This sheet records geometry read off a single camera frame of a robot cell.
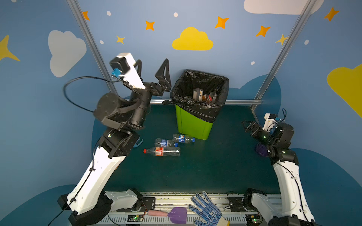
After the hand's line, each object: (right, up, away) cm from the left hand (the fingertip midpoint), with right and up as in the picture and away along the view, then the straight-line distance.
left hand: (154, 60), depth 42 cm
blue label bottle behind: (+8, -31, +54) cm, 63 cm away
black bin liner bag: (+8, 0, +51) cm, 52 cm away
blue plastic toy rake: (-25, -36, +56) cm, 71 cm away
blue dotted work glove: (+23, -66, +30) cm, 76 cm away
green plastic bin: (+15, -21, +44) cm, 51 cm away
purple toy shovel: (+6, -67, +29) cm, 73 cm away
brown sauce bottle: (+24, -2, +54) cm, 59 cm away
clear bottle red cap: (-4, -39, +51) cm, 64 cm away
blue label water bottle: (-3, -34, +51) cm, 61 cm away
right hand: (+44, -20, +32) cm, 58 cm away
